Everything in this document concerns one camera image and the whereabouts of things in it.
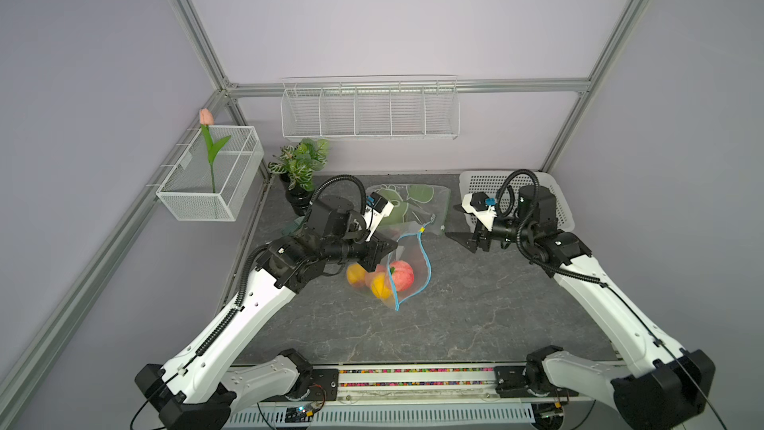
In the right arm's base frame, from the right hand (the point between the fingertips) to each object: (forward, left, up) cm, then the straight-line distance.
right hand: (452, 215), depth 72 cm
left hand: (-10, +14, +2) cm, 17 cm away
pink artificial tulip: (+20, +64, +5) cm, 67 cm away
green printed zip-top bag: (+21, +4, -22) cm, 31 cm away
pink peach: (-12, +12, -8) cm, 19 cm away
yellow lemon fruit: (-6, +25, -20) cm, 33 cm away
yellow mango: (-11, +18, -16) cm, 27 cm away
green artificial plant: (+22, +43, -3) cm, 48 cm away
